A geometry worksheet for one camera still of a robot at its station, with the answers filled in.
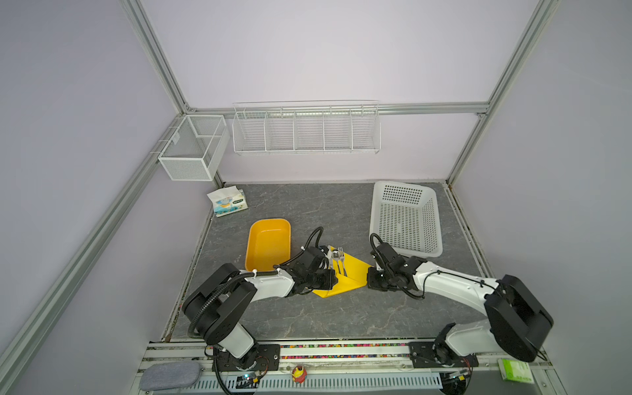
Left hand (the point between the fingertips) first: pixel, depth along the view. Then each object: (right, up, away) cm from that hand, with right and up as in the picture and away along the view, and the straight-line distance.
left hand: (337, 284), depth 87 cm
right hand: (+11, 0, 0) cm, 11 cm away
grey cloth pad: (-49, -20, -17) cm, 56 cm away
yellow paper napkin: (+7, +2, +4) cm, 9 cm away
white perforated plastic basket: (+31, +24, +21) cm, 45 cm away
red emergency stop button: (-12, -18, -20) cm, 30 cm away
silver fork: (+2, +8, +9) cm, 13 cm away
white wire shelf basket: (-12, +59, +10) cm, 61 cm away
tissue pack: (-47, +30, +21) cm, 60 cm away
